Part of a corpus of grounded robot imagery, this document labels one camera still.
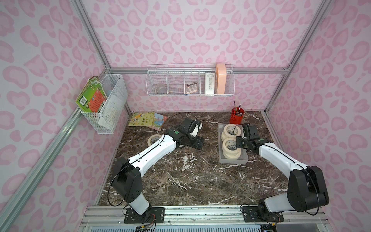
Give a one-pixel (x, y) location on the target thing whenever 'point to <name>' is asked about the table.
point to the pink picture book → (159, 121)
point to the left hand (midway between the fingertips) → (199, 139)
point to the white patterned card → (209, 83)
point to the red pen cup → (236, 118)
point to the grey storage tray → (243, 159)
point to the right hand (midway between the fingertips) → (239, 139)
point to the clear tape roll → (161, 88)
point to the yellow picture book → (142, 119)
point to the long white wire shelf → (204, 79)
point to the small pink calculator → (191, 88)
